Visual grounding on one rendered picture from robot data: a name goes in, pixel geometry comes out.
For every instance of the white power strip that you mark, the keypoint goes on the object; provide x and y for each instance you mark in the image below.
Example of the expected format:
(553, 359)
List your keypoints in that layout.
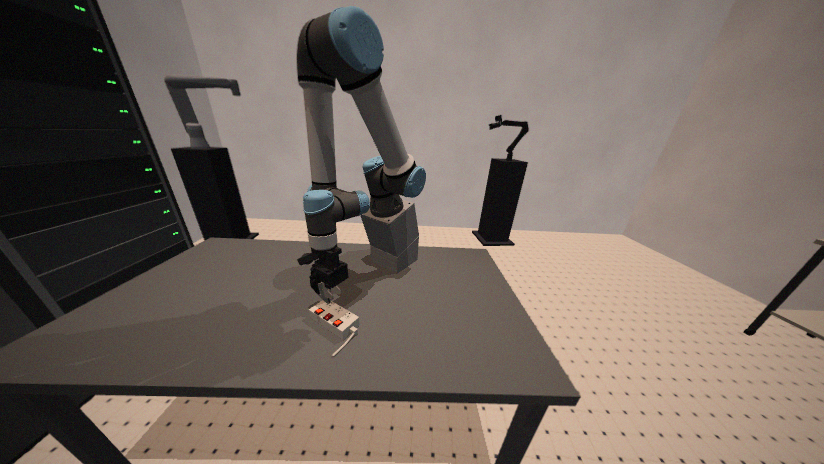
(335, 319)

